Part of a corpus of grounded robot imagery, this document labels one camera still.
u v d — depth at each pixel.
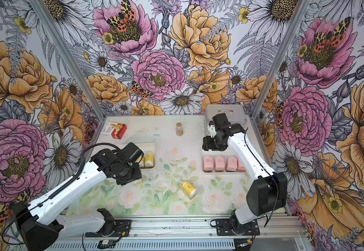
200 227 0.76
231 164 0.89
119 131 1.08
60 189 0.42
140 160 0.62
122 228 0.74
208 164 0.89
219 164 0.89
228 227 0.74
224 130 0.58
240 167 0.89
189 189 0.79
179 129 1.06
